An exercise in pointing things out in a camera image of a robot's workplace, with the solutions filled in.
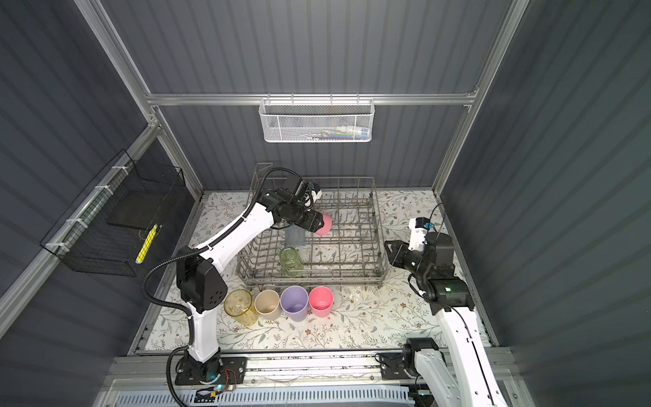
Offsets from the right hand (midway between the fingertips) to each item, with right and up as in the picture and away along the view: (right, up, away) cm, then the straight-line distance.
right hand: (392, 246), depth 73 cm
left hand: (-23, +7, +14) cm, 28 cm away
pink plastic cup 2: (-19, +6, +13) cm, 24 cm away
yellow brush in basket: (-69, +2, -4) cm, 69 cm away
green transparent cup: (-33, -8, +16) cm, 37 cm away
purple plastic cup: (-30, -19, +8) cm, 36 cm away
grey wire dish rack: (-11, -7, +26) cm, 29 cm away
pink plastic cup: (-21, -20, +13) cm, 32 cm away
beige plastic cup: (-39, -21, +10) cm, 46 cm away
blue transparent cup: (-32, +1, +23) cm, 39 cm away
